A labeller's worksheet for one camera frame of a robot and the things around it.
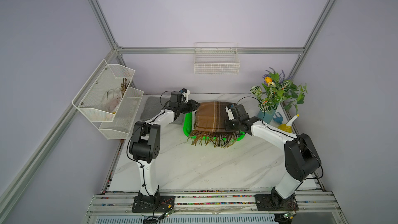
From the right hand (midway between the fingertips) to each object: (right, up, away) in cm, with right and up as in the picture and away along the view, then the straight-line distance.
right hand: (226, 125), depth 93 cm
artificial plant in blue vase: (+23, +20, -17) cm, 35 cm away
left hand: (-17, +12, +3) cm, 21 cm away
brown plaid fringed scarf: (-10, +1, -1) cm, 10 cm away
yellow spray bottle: (+35, -1, -5) cm, 35 cm away
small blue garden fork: (+38, +3, +11) cm, 40 cm away
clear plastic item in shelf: (-61, +15, -16) cm, 65 cm away
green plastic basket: (-23, 0, +1) cm, 23 cm away
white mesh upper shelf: (-66, +16, -16) cm, 70 cm away
